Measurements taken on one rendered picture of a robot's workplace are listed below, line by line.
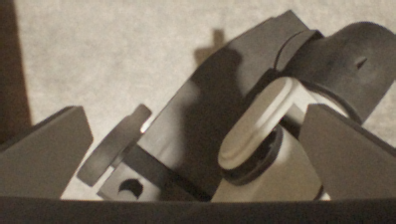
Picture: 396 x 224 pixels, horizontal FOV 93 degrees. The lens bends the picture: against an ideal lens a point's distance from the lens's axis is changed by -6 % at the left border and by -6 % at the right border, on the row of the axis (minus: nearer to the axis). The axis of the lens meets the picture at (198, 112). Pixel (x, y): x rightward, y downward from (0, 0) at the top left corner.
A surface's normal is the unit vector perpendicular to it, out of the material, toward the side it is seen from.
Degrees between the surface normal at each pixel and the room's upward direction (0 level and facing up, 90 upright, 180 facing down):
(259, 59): 0
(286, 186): 11
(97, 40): 0
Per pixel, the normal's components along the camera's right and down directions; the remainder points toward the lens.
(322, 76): -0.51, -0.43
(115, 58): 0.12, 0.11
